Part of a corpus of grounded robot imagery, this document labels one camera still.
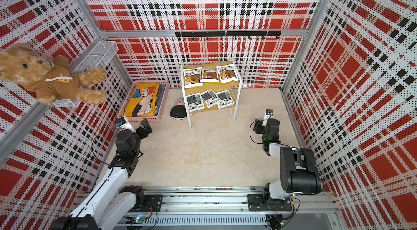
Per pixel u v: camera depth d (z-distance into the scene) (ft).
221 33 2.91
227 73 2.63
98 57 2.87
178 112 3.20
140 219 2.27
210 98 3.05
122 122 2.22
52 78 1.80
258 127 2.76
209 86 2.54
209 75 2.57
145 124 2.56
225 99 3.03
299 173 1.47
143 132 2.41
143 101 3.43
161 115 3.34
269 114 2.63
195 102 2.98
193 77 2.56
